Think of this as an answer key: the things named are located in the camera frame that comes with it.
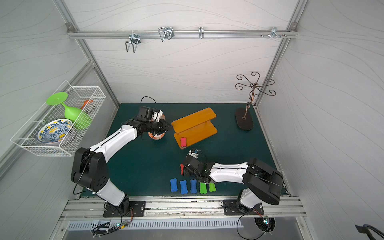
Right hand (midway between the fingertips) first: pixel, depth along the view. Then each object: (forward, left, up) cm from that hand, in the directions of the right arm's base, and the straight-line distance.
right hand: (183, 168), depth 85 cm
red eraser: (+17, +2, 0) cm, 17 cm away
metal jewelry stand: (+40, -41, -3) cm, 57 cm away
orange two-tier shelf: (+22, -5, +10) cm, 25 cm away
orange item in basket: (+22, +52, +30) cm, 64 cm away
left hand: (+18, +8, +14) cm, 24 cm away
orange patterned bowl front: (+22, +21, -3) cm, 31 cm away
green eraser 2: (-10, -16, -1) cm, 19 cm away
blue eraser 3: (-9, -6, -1) cm, 11 cm away
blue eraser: (-9, +5, -1) cm, 10 cm away
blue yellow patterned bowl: (0, +52, +34) cm, 62 cm away
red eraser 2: (+1, +1, -1) cm, 2 cm away
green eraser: (-10, -12, -1) cm, 15 cm away
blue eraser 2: (-10, -1, -1) cm, 10 cm away
